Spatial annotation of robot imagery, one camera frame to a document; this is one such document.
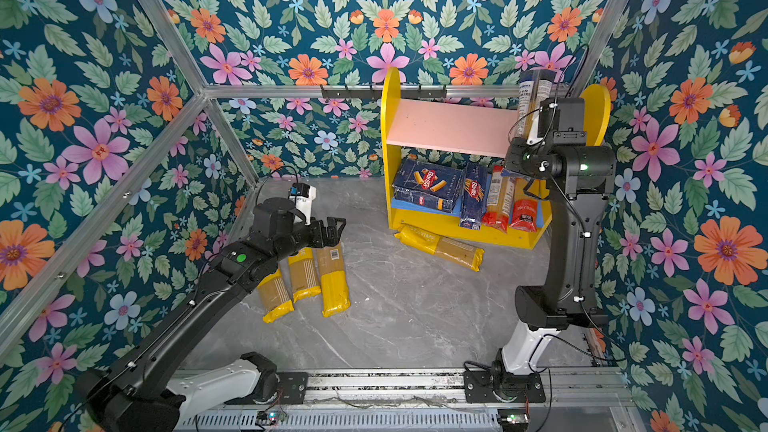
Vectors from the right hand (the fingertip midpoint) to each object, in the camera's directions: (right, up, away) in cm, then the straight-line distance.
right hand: (519, 150), depth 64 cm
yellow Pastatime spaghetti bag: (-57, -34, +26) cm, 71 cm away
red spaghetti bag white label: (+4, -10, +26) cm, 29 cm away
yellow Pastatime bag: (-10, -27, +33) cm, 44 cm away
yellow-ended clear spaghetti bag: (-46, -38, +24) cm, 64 cm away
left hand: (-42, -14, +7) cm, 45 cm away
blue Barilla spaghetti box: (-3, -9, +28) cm, 29 cm away
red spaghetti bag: (+11, -13, +24) cm, 29 cm away
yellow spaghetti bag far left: (-64, -39, +22) cm, 78 cm away
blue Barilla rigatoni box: (-18, -6, +26) cm, 33 cm away
